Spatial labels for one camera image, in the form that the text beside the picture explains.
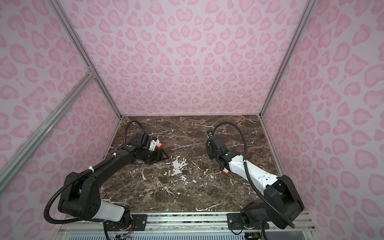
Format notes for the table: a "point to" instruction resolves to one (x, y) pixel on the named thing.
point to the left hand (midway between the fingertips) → (165, 156)
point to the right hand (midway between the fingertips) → (213, 144)
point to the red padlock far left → (161, 145)
